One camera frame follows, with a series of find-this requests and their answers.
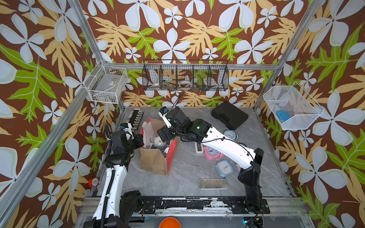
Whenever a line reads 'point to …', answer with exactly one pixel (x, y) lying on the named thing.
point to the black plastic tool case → (229, 114)
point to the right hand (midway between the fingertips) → (163, 127)
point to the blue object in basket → (283, 115)
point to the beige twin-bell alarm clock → (231, 134)
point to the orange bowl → (169, 222)
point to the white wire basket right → (293, 108)
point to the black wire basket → (186, 75)
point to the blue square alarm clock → (224, 168)
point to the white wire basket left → (106, 83)
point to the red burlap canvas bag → (158, 161)
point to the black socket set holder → (134, 118)
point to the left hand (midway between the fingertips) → (142, 133)
